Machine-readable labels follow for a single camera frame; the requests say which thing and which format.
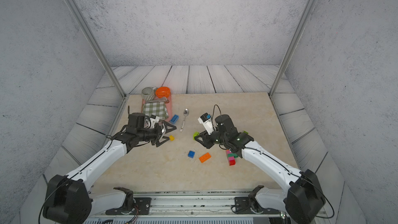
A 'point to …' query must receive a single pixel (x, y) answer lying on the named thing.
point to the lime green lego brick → (195, 134)
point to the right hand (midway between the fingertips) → (198, 137)
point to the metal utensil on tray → (157, 100)
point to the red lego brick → (231, 158)
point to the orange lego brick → (204, 157)
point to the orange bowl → (162, 92)
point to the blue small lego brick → (191, 154)
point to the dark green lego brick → (232, 154)
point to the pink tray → (169, 106)
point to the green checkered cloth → (157, 108)
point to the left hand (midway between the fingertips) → (175, 133)
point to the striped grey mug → (148, 93)
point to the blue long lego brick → (174, 119)
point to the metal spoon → (185, 113)
